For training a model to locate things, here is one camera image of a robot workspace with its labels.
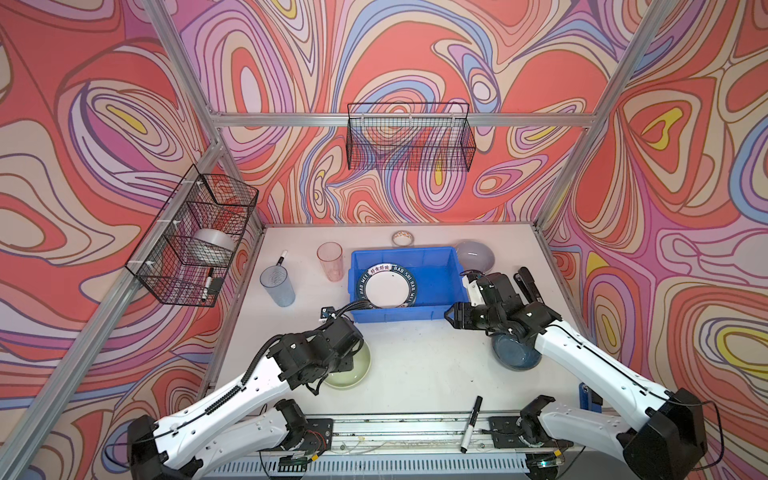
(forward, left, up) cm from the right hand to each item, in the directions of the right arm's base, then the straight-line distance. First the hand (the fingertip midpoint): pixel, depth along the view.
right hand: (456, 321), depth 80 cm
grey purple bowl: (+29, -14, -9) cm, 34 cm away
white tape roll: (+11, +60, +21) cm, 65 cm away
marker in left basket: (+5, +63, +14) cm, 64 cm away
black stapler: (+17, -29, -11) cm, 36 cm away
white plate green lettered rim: (+18, +18, -8) cm, 27 cm away
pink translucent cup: (+24, +36, +2) cm, 43 cm away
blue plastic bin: (+26, 0, -11) cm, 28 cm away
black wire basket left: (+11, +66, +19) cm, 70 cm away
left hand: (-8, +29, -1) cm, 30 cm away
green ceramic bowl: (-7, +26, -11) cm, 29 cm away
